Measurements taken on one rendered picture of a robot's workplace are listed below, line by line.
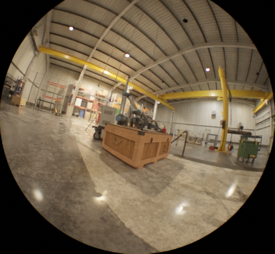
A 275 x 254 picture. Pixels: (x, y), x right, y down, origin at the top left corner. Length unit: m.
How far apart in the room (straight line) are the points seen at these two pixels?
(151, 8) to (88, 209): 8.72
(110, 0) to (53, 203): 8.90
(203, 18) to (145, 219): 9.12
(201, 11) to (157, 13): 3.25
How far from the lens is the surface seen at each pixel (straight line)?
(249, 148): 2.97
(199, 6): 8.41
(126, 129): 1.17
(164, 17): 8.57
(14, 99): 7.26
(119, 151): 1.30
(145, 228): 0.60
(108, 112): 2.22
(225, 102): 4.88
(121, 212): 0.63
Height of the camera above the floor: 0.51
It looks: 6 degrees up
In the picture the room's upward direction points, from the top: 11 degrees clockwise
